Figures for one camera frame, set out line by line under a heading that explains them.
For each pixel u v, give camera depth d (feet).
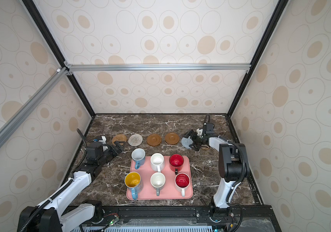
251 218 2.39
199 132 3.02
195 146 2.92
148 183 2.80
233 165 1.67
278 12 2.28
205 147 2.61
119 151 2.49
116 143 2.49
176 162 3.01
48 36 2.51
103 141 2.49
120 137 3.45
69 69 2.99
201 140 2.46
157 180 2.73
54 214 1.37
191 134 2.87
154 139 3.40
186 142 3.38
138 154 2.93
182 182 2.77
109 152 2.39
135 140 3.38
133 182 2.71
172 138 3.45
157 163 2.75
